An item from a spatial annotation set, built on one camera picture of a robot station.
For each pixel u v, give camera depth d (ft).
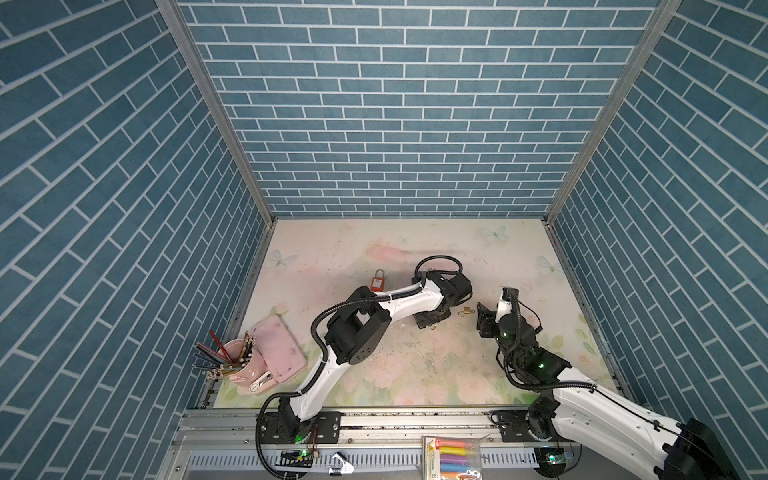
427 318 2.70
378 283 3.26
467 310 3.12
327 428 2.43
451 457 2.28
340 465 2.25
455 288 2.47
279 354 2.72
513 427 2.42
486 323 2.41
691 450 1.37
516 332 1.92
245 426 2.47
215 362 2.41
